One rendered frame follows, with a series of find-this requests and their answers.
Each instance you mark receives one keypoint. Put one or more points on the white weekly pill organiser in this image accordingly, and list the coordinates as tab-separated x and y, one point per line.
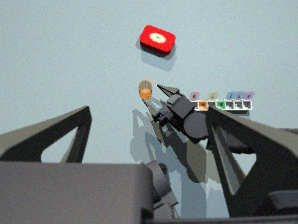
228	104

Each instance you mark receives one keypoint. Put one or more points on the orange translucent pill bottle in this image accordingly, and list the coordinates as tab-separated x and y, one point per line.
145	89

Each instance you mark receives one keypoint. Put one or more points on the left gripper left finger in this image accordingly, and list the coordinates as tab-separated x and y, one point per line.
27	144

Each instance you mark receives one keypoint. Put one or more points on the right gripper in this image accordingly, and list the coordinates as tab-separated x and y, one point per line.
169	91

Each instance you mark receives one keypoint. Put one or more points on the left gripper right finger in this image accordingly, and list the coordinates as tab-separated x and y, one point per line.
274	171

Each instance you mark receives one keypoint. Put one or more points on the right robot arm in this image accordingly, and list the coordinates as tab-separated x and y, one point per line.
182	113

